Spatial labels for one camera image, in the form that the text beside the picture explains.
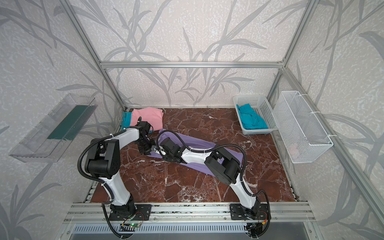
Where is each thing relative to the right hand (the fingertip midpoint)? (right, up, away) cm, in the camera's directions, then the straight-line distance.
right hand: (167, 145), depth 94 cm
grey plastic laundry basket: (+70, +25, +21) cm, 77 cm away
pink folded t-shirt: (-14, +19, +16) cm, 28 cm away
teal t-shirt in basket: (+56, +17, +13) cm, 60 cm away
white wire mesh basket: (+64, +9, -33) cm, 73 cm away
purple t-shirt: (+16, -1, +5) cm, 17 cm away
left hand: (-7, -1, +2) cm, 8 cm away
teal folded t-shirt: (-32, +16, +11) cm, 37 cm away
